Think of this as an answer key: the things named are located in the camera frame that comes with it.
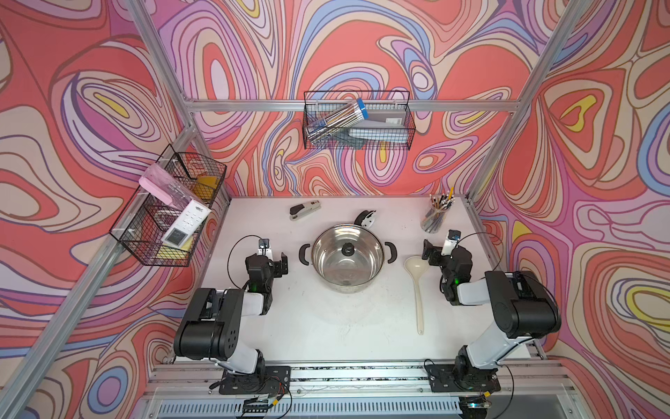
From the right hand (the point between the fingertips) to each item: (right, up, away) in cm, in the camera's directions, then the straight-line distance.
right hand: (438, 246), depth 96 cm
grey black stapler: (-53, +14, +16) cm, 57 cm away
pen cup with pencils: (+1, +14, +2) cm, 14 cm away
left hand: (-62, -3, -2) cm, 62 cm away
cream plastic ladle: (-8, -8, 0) cm, 11 cm away
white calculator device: (-78, +9, -27) cm, 83 cm away
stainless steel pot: (-19, -1, -7) cm, 21 cm away
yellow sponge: (-78, +20, -17) cm, 83 cm away
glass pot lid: (-34, -2, -11) cm, 36 cm away
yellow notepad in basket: (-80, +2, -31) cm, 86 cm away
